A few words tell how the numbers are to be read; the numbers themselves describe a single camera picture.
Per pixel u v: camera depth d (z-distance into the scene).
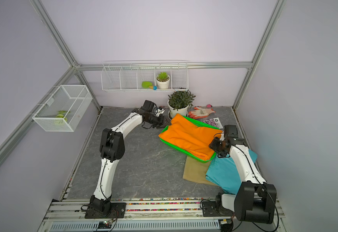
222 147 0.62
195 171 0.84
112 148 0.61
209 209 0.74
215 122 1.11
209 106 1.24
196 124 0.99
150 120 0.87
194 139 0.89
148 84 1.02
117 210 0.72
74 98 0.89
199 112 1.16
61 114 0.75
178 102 0.99
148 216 0.73
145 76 1.01
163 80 0.91
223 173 0.83
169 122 0.94
